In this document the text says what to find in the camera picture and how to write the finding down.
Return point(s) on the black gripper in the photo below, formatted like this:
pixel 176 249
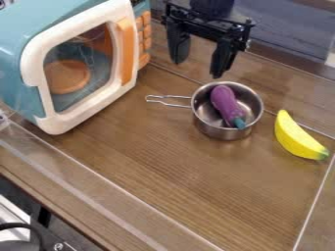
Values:
pixel 214 21

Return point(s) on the yellow toy banana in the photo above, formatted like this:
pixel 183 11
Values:
pixel 295 140

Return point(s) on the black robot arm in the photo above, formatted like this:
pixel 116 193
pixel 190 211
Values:
pixel 210 19

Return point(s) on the silver metal pot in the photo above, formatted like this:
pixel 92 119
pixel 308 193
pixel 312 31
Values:
pixel 207 118

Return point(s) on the purple toy eggplant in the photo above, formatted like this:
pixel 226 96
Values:
pixel 224 103

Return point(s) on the blue white toy microwave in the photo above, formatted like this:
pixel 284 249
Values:
pixel 71 54

